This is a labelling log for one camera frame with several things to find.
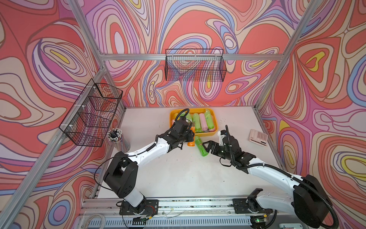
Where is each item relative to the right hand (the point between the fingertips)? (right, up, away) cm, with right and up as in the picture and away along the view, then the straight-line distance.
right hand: (207, 149), depth 83 cm
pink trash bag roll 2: (+6, +10, +18) cm, 21 cm away
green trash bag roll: (-9, +20, +19) cm, 29 cm away
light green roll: (-4, +16, +16) cm, 23 cm away
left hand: (-7, +9, +2) cm, 11 cm away
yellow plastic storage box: (-20, +22, +22) cm, 37 cm away
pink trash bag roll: (0, +16, +18) cm, 24 cm away
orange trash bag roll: (-9, +3, -1) cm, 10 cm away
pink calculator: (+39, +5, +15) cm, 42 cm away
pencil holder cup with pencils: (-55, +8, +1) cm, 56 cm away
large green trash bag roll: (+4, +18, +18) cm, 26 cm away
